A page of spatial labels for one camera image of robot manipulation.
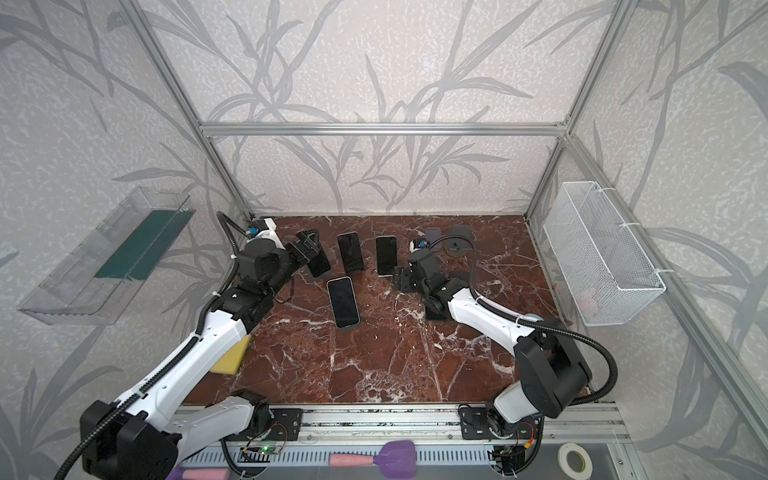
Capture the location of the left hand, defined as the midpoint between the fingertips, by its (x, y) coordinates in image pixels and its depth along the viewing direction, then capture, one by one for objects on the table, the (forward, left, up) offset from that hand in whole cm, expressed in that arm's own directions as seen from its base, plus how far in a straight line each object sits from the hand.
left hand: (314, 228), depth 76 cm
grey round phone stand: (+14, -43, -26) cm, 52 cm away
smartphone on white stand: (+13, -17, -30) cm, 37 cm away
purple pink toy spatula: (-47, -22, -27) cm, 58 cm away
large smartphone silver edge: (-10, -6, -21) cm, 24 cm away
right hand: (0, -24, -15) cm, 28 cm away
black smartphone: (-22, -30, +1) cm, 37 cm away
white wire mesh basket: (-18, -66, +6) cm, 68 cm away
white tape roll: (-46, -61, -28) cm, 81 cm away
